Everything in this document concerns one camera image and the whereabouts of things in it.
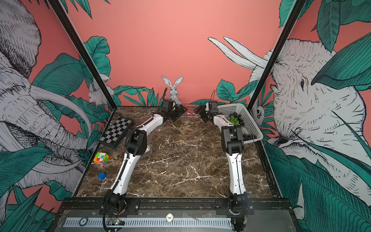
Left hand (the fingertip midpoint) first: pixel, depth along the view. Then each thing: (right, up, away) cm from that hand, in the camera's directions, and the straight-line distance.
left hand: (187, 109), depth 106 cm
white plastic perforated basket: (+46, -17, -5) cm, 49 cm away
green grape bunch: (+35, -8, +1) cm, 36 cm away
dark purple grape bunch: (+40, -5, +5) cm, 40 cm away
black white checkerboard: (-50, -17, -5) cm, 53 cm away
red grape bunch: (+3, -3, +3) cm, 5 cm away
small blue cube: (-49, -41, -24) cm, 68 cm away
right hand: (+7, 0, +2) cm, 7 cm away
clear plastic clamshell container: (+3, +2, +8) cm, 9 cm away
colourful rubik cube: (-52, -31, -20) cm, 64 cm away
